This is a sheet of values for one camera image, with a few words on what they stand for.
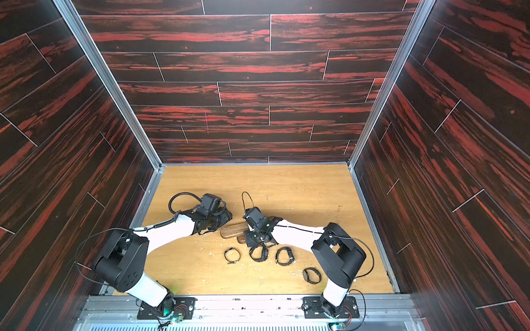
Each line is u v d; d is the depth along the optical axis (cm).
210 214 74
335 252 48
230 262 84
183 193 86
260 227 69
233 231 84
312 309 74
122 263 45
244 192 110
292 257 82
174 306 73
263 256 82
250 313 74
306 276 79
